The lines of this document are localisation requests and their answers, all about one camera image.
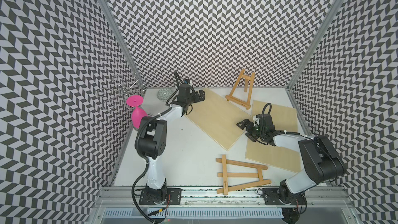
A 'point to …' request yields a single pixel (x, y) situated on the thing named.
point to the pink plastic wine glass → (137, 113)
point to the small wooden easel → (230, 97)
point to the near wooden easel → (225, 174)
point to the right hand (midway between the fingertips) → (240, 130)
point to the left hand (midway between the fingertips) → (198, 93)
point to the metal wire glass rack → (117, 95)
